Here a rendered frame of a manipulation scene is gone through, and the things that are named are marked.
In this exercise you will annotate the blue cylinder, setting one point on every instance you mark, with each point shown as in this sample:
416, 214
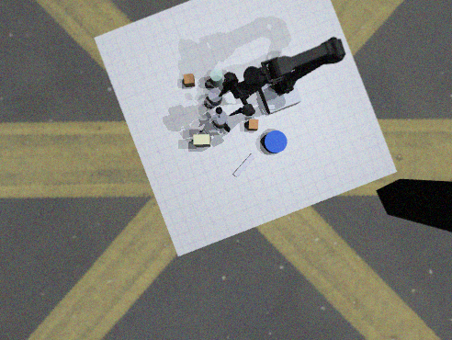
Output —
275, 141

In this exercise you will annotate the small tan block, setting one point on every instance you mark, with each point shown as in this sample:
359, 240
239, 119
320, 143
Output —
253, 124
189, 80

